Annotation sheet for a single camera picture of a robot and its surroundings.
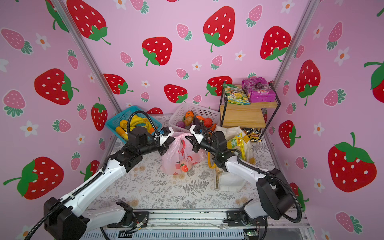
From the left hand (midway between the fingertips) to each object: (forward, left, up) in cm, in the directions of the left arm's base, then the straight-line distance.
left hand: (174, 136), depth 73 cm
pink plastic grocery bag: (-5, -2, -11) cm, 13 cm away
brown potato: (+32, -4, -22) cm, 39 cm away
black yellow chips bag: (+17, -49, -19) cm, 55 cm away
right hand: (+2, -5, -1) cm, 6 cm away
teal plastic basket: (+27, +51, -21) cm, 61 cm away
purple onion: (+29, +1, -23) cm, 37 cm away
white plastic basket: (+41, -11, -20) cm, 47 cm away
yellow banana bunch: (+32, +36, -23) cm, 53 cm away
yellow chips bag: (+4, -34, -11) cm, 36 cm away
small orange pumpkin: (+39, -4, -22) cm, 45 cm away
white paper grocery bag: (-17, -27, -16) cm, 35 cm away
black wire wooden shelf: (+27, -44, -11) cm, 53 cm away
